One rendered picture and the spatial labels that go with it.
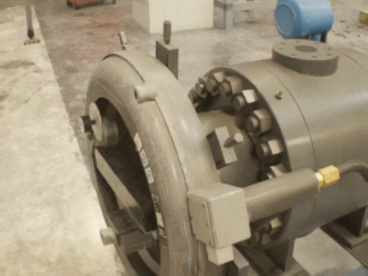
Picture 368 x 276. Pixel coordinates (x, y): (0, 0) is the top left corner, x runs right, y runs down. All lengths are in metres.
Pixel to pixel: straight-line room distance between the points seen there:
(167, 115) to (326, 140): 0.48
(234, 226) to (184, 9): 4.33
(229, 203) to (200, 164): 0.13
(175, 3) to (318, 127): 3.93
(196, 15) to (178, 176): 4.29
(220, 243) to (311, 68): 0.66
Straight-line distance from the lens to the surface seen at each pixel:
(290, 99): 1.28
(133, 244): 1.19
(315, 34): 1.74
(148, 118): 1.02
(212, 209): 0.89
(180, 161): 0.98
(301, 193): 1.02
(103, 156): 1.35
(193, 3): 5.16
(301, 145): 1.24
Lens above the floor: 1.35
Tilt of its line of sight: 26 degrees down
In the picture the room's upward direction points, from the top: 1 degrees counter-clockwise
